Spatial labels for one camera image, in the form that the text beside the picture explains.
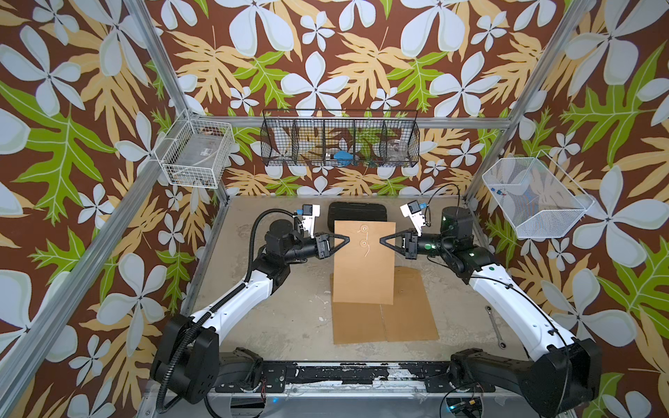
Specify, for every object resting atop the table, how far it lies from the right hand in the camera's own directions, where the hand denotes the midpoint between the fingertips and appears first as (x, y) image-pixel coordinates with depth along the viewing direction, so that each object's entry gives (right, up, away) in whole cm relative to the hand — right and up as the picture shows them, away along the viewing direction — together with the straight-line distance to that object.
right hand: (382, 242), depth 70 cm
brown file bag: (-5, -7, 0) cm, 9 cm away
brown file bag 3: (+12, -27, +16) cm, 34 cm away
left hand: (-9, +1, +1) cm, 9 cm away
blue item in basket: (-10, +29, +24) cm, 39 cm away
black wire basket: (+4, +38, +28) cm, 48 cm away
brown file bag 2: (-6, -27, +14) cm, 31 cm away
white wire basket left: (-60, +29, +16) cm, 69 cm away
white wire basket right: (+53, +12, +12) cm, 55 cm away
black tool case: (-5, +11, +43) cm, 45 cm away
